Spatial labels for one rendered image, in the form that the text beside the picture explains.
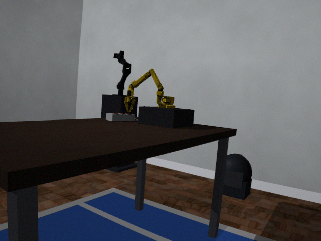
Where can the white power strip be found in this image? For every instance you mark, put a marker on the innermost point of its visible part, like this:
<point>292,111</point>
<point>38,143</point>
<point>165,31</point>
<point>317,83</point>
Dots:
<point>120,117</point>

